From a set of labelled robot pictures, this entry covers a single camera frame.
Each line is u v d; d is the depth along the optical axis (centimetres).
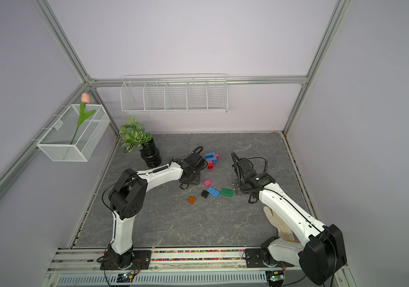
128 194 52
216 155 105
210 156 105
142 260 74
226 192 93
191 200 89
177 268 73
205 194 91
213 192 91
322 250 39
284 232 79
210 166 102
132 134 83
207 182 96
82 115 80
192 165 77
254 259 74
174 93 99
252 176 61
